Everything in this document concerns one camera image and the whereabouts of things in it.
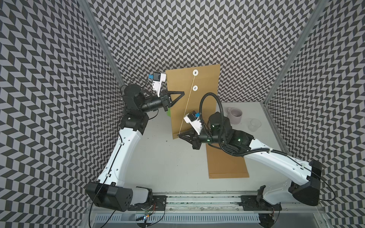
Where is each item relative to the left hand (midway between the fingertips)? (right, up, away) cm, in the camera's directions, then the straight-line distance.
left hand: (183, 95), depth 58 cm
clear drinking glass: (+48, -15, +40) cm, 64 cm away
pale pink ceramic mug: (+36, -8, +45) cm, 59 cm away
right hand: (-1, -18, +4) cm, 19 cm away
